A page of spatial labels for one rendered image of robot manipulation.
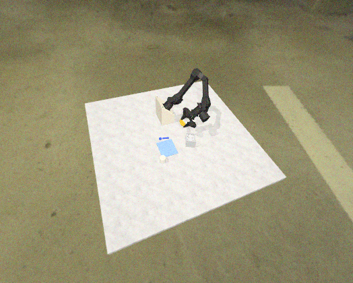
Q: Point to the light blue square mat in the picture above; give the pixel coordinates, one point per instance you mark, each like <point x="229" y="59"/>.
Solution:
<point x="167" y="148"/>

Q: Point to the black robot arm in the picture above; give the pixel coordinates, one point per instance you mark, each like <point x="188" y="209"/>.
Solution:
<point x="202" y="107"/>

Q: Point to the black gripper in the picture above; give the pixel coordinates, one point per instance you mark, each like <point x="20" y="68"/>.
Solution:
<point x="190" y="123"/>

